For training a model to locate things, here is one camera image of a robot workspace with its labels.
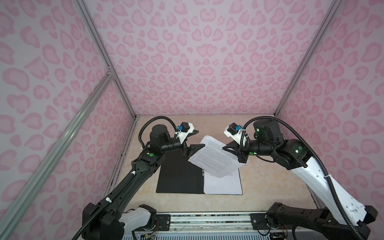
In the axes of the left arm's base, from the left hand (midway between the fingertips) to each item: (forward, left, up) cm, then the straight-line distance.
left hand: (200, 136), depth 67 cm
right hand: (-7, -10, +2) cm, 13 cm away
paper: (-7, -6, -10) cm, 14 cm away
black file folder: (-5, +13, -31) cm, 34 cm away
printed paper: (-11, -17, -33) cm, 39 cm away
